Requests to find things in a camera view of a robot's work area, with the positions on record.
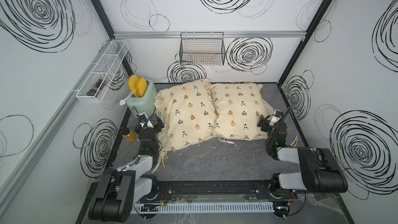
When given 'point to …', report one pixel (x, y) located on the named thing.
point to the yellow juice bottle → (128, 135)
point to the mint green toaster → (145, 104)
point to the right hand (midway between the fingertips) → (271, 117)
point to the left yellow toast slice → (132, 82)
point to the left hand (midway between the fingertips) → (147, 118)
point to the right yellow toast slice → (142, 86)
